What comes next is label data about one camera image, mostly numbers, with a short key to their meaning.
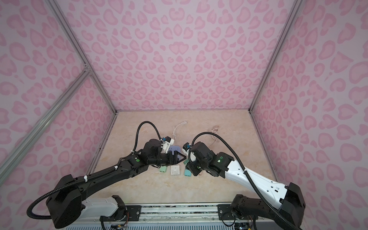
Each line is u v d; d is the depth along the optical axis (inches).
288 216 14.3
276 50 33.2
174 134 40.6
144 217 28.6
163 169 34.3
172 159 26.7
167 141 28.9
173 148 27.2
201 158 22.4
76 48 32.4
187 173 33.6
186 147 26.0
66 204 16.2
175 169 33.8
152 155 24.4
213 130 41.1
